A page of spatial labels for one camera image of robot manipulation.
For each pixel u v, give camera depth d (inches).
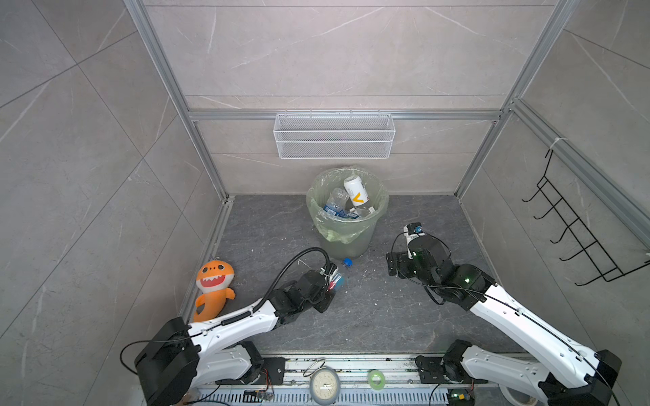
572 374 15.1
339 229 31.6
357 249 37.4
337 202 36.5
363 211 35.0
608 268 23.2
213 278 32.9
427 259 20.5
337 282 30.7
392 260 25.9
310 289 24.6
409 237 25.3
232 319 19.0
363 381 28.7
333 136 39.6
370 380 28.5
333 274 28.9
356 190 35.4
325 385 26.9
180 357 15.7
